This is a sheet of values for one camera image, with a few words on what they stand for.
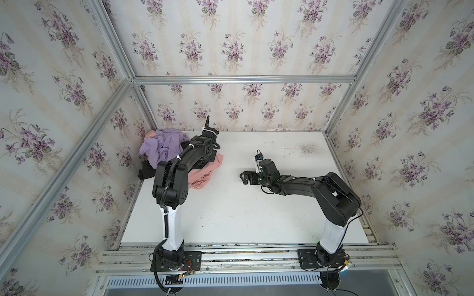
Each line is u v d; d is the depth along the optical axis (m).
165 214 0.56
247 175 0.84
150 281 0.69
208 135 0.79
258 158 0.85
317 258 0.66
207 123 0.82
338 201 0.49
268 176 0.75
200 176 0.94
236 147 1.15
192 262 0.72
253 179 0.84
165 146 1.01
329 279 0.72
